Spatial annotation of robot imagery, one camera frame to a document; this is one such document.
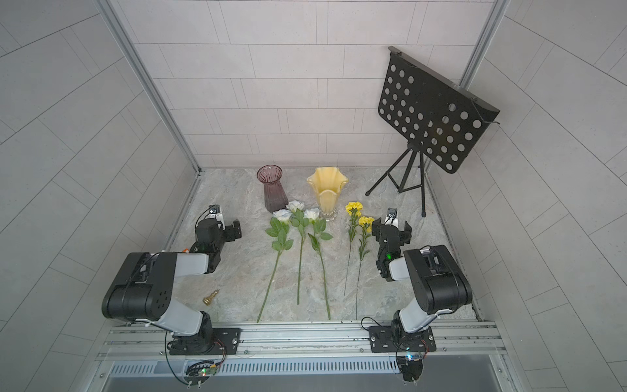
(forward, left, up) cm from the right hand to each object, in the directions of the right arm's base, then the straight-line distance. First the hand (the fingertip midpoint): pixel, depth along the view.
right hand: (393, 216), depth 94 cm
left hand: (+4, +64, +1) cm, 64 cm away
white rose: (-1, +44, -1) cm, 44 cm away
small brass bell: (-26, +66, -2) cm, 70 cm away
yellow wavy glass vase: (+10, +25, +12) cm, 29 cm away
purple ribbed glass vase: (+14, +47, -1) cm, 49 cm away
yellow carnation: (+6, +14, -2) cm, 16 cm away
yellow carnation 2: (-2, +11, -2) cm, 11 cm away
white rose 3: (+3, +31, +1) cm, 31 cm away
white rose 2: (+3, +36, -1) cm, 36 cm away
